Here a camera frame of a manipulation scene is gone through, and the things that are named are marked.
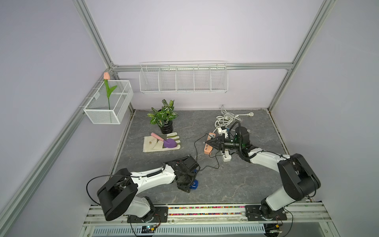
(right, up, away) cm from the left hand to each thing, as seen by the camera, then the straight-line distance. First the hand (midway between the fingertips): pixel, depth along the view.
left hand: (196, 182), depth 81 cm
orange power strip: (+8, +17, +14) cm, 23 cm away
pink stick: (-28, +24, +21) cm, 42 cm away
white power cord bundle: (+22, +35, +29) cm, 50 cm away
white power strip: (+20, +12, +10) cm, 25 cm away
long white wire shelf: (-8, +64, +18) cm, 67 cm away
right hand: (+5, +23, -2) cm, 24 cm away
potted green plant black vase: (-18, +37, +3) cm, 41 cm away
